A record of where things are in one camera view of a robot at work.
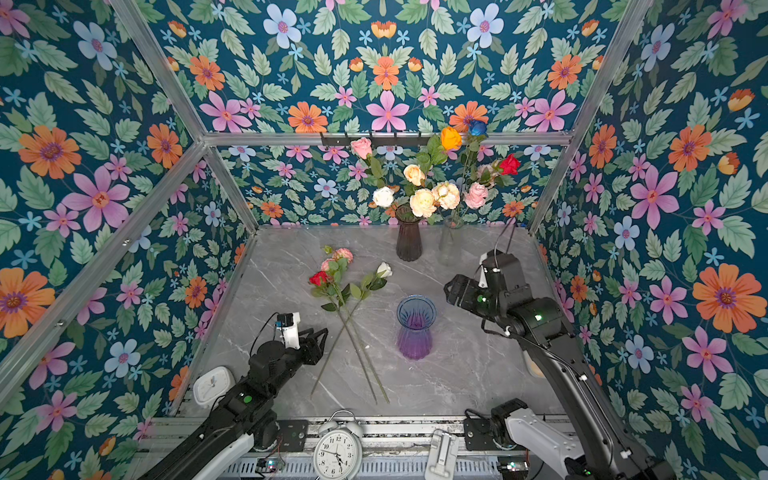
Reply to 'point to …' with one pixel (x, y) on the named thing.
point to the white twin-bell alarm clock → (338, 452)
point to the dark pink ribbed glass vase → (409, 235)
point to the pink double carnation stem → (475, 193)
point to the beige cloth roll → (533, 368)
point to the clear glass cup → (450, 240)
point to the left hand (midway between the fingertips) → (324, 326)
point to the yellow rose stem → (434, 154)
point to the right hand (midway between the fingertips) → (456, 290)
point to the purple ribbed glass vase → (416, 314)
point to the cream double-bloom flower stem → (424, 201)
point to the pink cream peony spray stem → (335, 264)
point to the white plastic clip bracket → (442, 456)
